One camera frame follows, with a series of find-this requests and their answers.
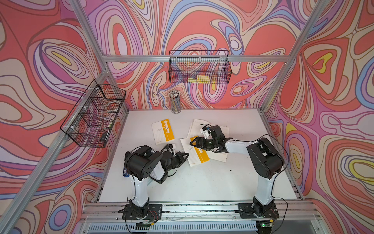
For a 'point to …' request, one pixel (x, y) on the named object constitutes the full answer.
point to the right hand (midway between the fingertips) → (195, 148)
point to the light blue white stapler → (149, 182)
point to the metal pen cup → (175, 95)
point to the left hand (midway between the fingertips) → (191, 156)
